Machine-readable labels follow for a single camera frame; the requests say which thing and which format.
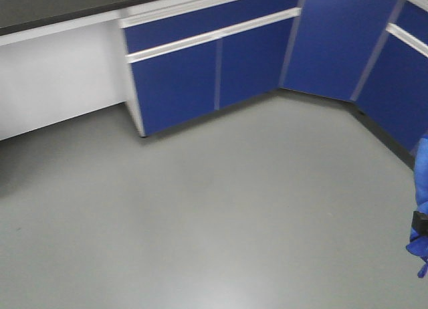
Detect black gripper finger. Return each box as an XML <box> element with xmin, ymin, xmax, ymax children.
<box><xmin>411</xmin><ymin>209</ymin><xmax>428</xmax><ymax>239</ymax></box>

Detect blue cloth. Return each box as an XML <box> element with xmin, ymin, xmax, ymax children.
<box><xmin>405</xmin><ymin>130</ymin><xmax>428</xmax><ymax>280</ymax></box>

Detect bench with blue cabinet doors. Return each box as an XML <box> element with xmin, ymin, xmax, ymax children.
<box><xmin>353</xmin><ymin>0</ymin><xmax>428</xmax><ymax>172</ymax></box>
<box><xmin>0</xmin><ymin>0</ymin><xmax>402</xmax><ymax>138</ymax></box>

